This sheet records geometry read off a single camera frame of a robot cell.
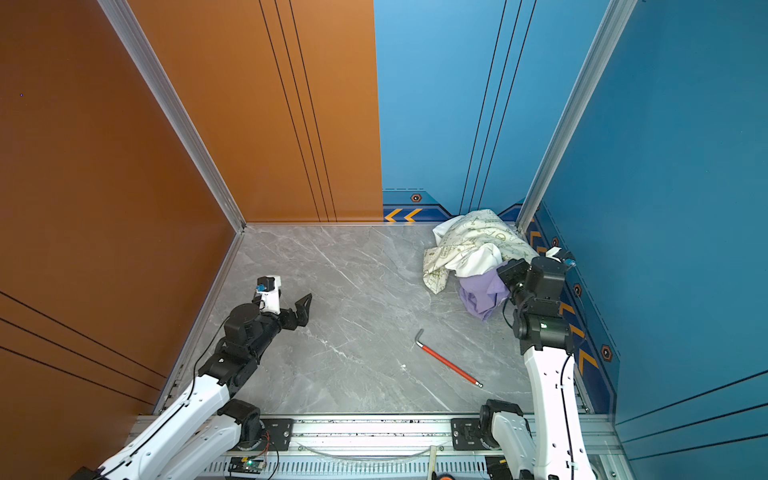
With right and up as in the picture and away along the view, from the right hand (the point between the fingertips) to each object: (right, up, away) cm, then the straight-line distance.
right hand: (504, 257), depth 72 cm
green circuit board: (-62, -50, -2) cm, 80 cm away
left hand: (-53, -9, +7) cm, 55 cm away
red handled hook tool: (-13, -30, +13) cm, 35 cm away
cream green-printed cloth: (-2, +9, +28) cm, 29 cm away
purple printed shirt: (-1, -11, +15) cm, 18 cm away
